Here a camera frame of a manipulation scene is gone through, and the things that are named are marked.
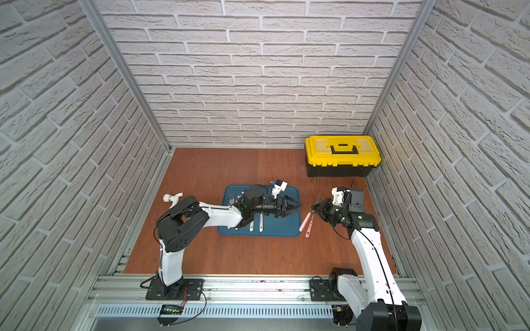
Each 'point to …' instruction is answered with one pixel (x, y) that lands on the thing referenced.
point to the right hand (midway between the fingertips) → (315, 206)
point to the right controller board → (342, 314)
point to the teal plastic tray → (250, 205)
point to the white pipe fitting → (173, 199)
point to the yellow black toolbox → (333, 156)
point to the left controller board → (169, 314)
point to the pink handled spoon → (304, 222)
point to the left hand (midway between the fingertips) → (295, 199)
